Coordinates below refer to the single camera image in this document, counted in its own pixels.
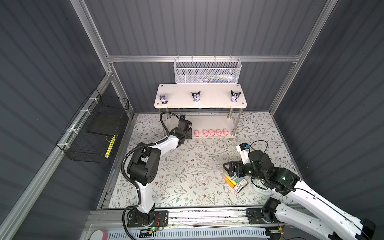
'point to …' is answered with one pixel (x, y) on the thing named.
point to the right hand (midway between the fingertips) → (231, 165)
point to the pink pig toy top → (225, 132)
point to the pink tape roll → (100, 234)
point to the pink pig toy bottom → (196, 133)
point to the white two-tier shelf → (207, 106)
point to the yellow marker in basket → (110, 146)
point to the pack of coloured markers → (236, 184)
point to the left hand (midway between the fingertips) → (185, 130)
